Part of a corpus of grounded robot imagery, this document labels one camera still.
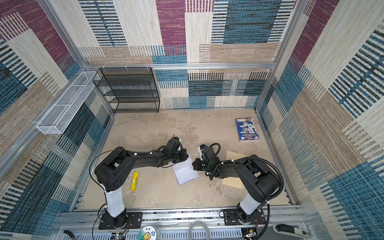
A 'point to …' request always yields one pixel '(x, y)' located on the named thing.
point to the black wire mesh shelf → (128, 88)
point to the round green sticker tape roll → (148, 232)
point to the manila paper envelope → (233, 182)
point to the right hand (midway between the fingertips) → (193, 166)
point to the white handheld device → (292, 230)
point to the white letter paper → (184, 170)
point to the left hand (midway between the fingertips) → (190, 153)
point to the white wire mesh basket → (50, 124)
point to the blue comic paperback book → (246, 129)
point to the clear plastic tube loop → (200, 223)
